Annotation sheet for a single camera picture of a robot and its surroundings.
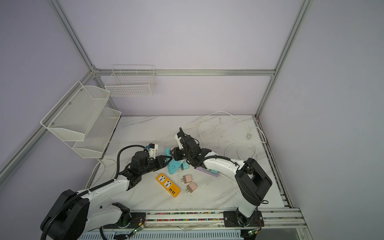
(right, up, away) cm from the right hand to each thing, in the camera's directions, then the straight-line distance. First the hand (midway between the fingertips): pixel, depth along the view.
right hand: (169, 152), depth 82 cm
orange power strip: (-1, -19, +1) cm, 19 cm away
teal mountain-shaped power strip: (+2, -7, -1) cm, 7 cm away
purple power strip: (+18, -11, +7) cm, 22 cm away
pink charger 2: (+12, -20, 0) cm, 23 cm away
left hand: (0, -4, +1) cm, 4 cm away
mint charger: (+8, -10, +8) cm, 15 cm away
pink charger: (+9, -16, +4) cm, 19 cm away
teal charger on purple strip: (+25, -12, +3) cm, 28 cm away
